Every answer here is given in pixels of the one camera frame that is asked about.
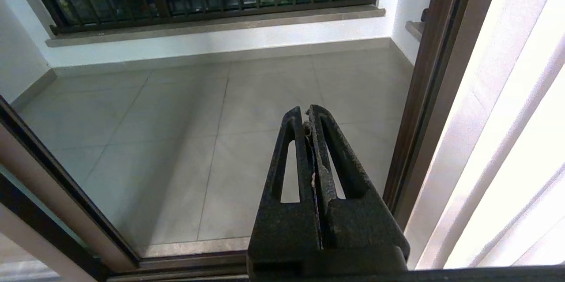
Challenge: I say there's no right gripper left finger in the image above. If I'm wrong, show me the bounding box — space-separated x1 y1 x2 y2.
247 106 321 258

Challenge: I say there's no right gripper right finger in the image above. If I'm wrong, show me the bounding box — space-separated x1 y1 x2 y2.
308 105 411 260

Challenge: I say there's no brown framed sliding glass door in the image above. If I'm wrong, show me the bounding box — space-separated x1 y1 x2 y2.
0 94 142 274

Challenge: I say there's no white curtain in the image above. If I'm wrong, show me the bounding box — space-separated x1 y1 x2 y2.
406 0 565 269

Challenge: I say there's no brown stone side sill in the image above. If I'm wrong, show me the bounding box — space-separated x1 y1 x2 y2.
405 20 426 42

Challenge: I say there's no brown stone balcony sill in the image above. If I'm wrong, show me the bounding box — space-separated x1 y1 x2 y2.
45 7 386 48

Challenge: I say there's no brown framed fixed glass panel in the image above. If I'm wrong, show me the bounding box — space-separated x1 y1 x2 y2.
0 172 111 282

